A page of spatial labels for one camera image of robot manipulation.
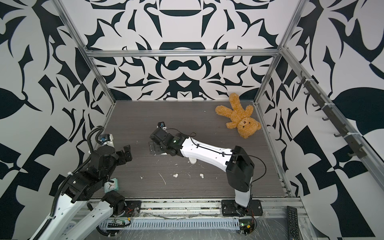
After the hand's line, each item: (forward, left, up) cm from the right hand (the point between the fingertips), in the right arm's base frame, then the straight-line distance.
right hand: (157, 145), depth 79 cm
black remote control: (-35, -63, -17) cm, 74 cm away
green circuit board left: (-32, +16, -13) cm, 38 cm away
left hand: (-4, +16, +8) cm, 18 cm away
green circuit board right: (-33, -43, -18) cm, 57 cm away
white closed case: (-2, -18, -15) cm, 23 cm away
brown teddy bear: (+17, -53, -10) cm, 56 cm away
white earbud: (-11, -8, -15) cm, 20 cm away
